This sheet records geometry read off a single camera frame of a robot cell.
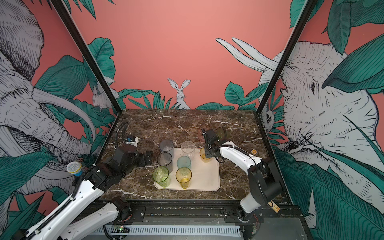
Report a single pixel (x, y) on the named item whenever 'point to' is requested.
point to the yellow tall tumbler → (183, 175)
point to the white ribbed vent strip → (170, 230)
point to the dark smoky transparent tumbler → (165, 159)
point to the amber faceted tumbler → (203, 155)
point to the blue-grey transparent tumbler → (167, 146)
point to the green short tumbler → (221, 132)
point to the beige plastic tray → (205, 175)
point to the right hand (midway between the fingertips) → (209, 149)
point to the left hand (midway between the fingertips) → (145, 151)
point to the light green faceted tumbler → (161, 176)
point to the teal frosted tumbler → (183, 161)
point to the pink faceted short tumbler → (200, 137)
